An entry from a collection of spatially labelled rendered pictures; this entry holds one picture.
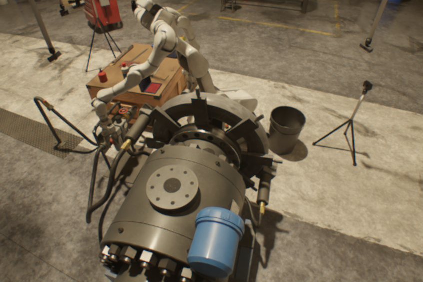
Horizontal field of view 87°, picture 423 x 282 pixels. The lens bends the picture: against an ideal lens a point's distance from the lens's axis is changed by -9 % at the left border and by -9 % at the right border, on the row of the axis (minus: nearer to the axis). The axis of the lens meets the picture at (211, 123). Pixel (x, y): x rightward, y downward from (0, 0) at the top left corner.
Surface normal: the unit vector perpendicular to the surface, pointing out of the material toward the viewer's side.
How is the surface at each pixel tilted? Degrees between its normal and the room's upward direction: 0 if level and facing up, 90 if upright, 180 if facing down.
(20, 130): 0
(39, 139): 0
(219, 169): 33
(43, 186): 0
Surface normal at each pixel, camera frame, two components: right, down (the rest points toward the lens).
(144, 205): -0.29, -0.76
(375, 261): 0.00, -0.74
